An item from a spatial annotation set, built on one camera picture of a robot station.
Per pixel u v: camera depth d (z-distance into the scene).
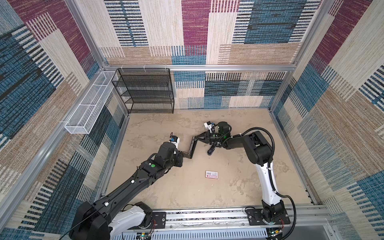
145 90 1.10
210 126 0.99
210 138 0.92
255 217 0.73
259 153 0.62
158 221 0.73
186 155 0.92
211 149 0.96
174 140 0.71
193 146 0.96
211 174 0.87
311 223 0.73
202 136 0.97
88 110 0.94
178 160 0.72
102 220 0.39
